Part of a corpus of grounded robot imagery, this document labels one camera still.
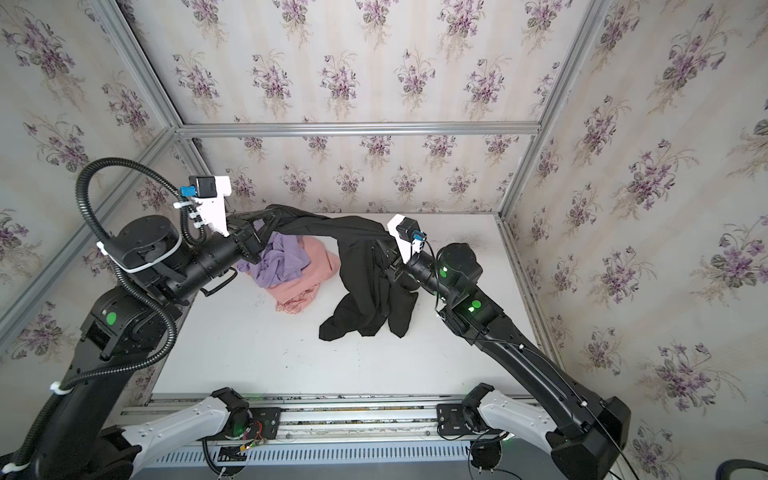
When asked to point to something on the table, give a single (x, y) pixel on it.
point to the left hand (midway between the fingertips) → (276, 204)
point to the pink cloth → (295, 295)
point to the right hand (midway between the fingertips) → (372, 229)
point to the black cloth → (375, 294)
